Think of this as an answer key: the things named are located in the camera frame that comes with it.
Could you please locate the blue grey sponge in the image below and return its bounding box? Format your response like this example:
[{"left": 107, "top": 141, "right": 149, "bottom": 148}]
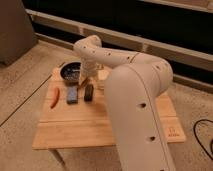
[{"left": 67, "top": 86, "right": 78, "bottom": 104}]

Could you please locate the wooden folding table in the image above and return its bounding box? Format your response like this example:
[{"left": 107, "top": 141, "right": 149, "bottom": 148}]
[{"left": 32, "top": 68, "right": 186, "bottom": 150}]

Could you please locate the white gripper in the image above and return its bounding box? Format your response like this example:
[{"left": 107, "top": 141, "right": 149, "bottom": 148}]
[{"left": 78, "top": 60, "right": 97, "bottom": 89}]

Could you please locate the grey sofa corner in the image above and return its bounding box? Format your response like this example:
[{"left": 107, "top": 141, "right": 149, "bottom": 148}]
[{"left": 0, "top": 0, "right": 38, "bottom": 65}]

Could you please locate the black floor cable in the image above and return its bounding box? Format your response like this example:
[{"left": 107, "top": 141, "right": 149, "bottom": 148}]
[{"left": 193, "top": 118, "right": 213, "bottom": 161}]

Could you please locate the orange carrot toy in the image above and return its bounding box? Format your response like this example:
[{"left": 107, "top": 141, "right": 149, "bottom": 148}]
[{"left": 50, "top": 87, "right": 60, "bottom": 109}]

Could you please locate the black eraser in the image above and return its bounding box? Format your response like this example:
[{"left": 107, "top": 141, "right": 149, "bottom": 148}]
[{"left": 84, "top": 84, "right": 94, "bottom": 101}]

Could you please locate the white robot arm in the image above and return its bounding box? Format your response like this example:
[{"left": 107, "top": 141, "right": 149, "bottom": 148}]
[{"left": 74, "top": 35, "right": 176, "bottom": 171}]

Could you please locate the dark bowl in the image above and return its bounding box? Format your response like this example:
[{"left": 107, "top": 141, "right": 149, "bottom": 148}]
[{"left": 60, "top": 62, "right": 81, "bottom": 82}]

